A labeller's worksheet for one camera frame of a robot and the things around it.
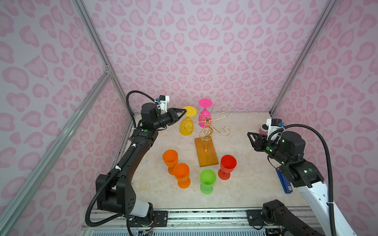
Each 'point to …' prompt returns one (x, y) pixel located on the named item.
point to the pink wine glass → (204, 118)
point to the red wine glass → (228, 163)
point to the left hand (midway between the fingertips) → (187, 109)
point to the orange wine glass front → (171, 158)
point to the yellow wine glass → (186, 126)
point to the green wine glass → (207, 177)
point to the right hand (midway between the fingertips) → (250, 133)
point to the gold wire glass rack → (206, 132)
